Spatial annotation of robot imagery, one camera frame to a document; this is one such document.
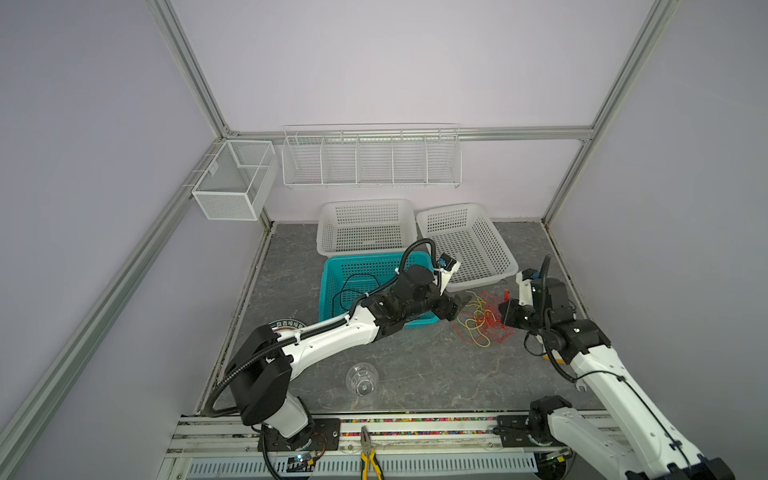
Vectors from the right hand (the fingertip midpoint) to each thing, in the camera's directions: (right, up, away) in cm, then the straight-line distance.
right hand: (503, 307), depth 79 cm
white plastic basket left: (-41, +25, +40) cm, 62 cm away
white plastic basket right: (-1, +22, +37) cm, 43 cm away
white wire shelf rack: (-36, +48, +20) cm, 63 cm away
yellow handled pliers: (-36, -34, -9) cm, 50 cm away
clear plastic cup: (-38, -20, +3) cm, 43 cm away
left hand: (-13, +5, -5) cm, 14 cm away
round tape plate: (-63, -7, +12) cm, 64 cm away
